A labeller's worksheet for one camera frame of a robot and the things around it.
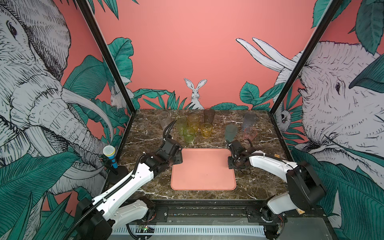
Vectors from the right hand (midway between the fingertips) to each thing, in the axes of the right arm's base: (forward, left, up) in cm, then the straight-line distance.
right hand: (230, 162), depth 89 cm
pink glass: (+24, -18, -2) cm, 30 cm away
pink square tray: (-3, +16, -3) cm, 17 cm away
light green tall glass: (+25, +31, +7) cm, 40 cm away
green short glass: (+22, +26, 0) cm, 34 cm away
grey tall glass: (+32, -18, +4) cm, 36 cm away
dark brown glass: (+31, +12, +8) cm, 34 cm away
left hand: (-1, +30, +13) cm, 33 cm away
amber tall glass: (+26, +23, +10) cm, 36 cm away
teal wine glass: (+23, -4, +1) cm, 24 cm away
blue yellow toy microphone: (-5, +62, +21) cm, 66 cm away
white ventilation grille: (-34, +21, -3) cm, 40 cm away
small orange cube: (+6, -33, -3) cm, 33 cm away
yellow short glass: (+29, +13, -5) cm, 33 cm away
